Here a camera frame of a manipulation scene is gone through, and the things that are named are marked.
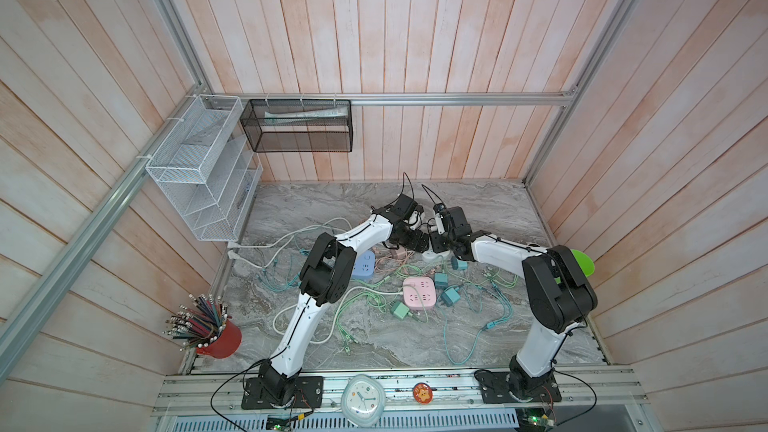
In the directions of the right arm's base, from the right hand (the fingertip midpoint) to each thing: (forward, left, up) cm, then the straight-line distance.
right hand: (437, 234), depth 99 cm
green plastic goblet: (-15, -38, +10) cm, 42 cm away
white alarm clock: (-48, +22, -1) cm, 53 cm away
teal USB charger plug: (-16, 0, -3) cm, 16 cm away
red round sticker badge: (-46, +7, -3) cm, 46 cm away
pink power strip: (-19, +5, -2) cm, 20 cm away
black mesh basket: (+31, +49, +21) cm, 62 cm away
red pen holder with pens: (-35, +62, +8) cm, 72 cm away
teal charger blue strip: (-21, -2, -3) cm, 21 cm away
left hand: (-4, +7, -3) cm, 8 cm away
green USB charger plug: (-25, +13, -3) cm, 29 cm away
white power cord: (-8, +68, -3) cm, 68 cm away
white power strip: (-8, -1, -1) cm, 8 cm away
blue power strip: (-12, +24, -1) cm, 27 cm away
